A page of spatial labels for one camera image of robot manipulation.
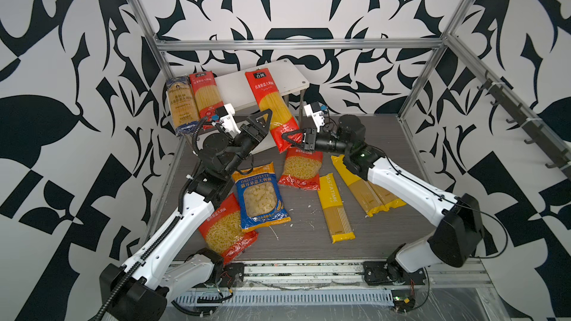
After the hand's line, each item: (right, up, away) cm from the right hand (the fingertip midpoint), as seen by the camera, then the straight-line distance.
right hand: (285, 135), depth 65 cm
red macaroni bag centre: (+7, -14, +31) cm, 35 cm away
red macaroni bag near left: (-22, -34, +14) cm, 43 cm away
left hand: (-5, +6, -3) cm, 9 cm away
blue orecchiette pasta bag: (-10, -26, +22) cm, 35 cm away
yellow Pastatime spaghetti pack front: (+19, -29, +21) cm, 40 cm away
